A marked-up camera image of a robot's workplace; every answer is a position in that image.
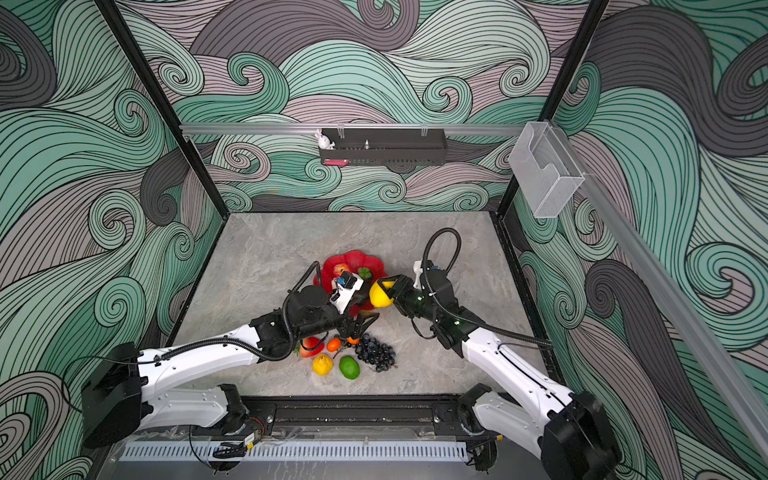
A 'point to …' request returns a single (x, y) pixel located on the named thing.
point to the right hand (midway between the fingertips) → (380, 287)
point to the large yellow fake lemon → (379, 296)
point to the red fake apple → (339, 268)
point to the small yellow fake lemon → (322, 364)
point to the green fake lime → (349, 367)
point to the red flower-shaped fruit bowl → (364, 266)
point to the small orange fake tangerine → (333, 344)
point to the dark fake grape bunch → (370, 350)
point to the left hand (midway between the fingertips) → (370, 304)
